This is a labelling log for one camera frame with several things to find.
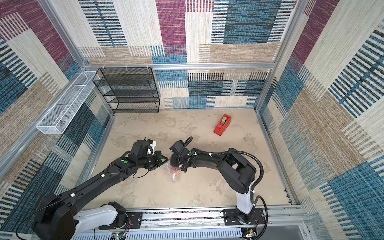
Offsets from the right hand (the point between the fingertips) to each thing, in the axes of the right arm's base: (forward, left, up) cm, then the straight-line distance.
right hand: (176, 163), depth 91 cm
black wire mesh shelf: (+50, +36, +17) cm, 64 cm away
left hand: (-3, +2, +11) cm, 12 cm away
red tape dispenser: (+28, -32, +4) cm, 43 cm away
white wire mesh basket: (+6, +53, +33) cm, 62 cm away
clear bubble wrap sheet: (-8, +1, +6) cm, 10 cm away
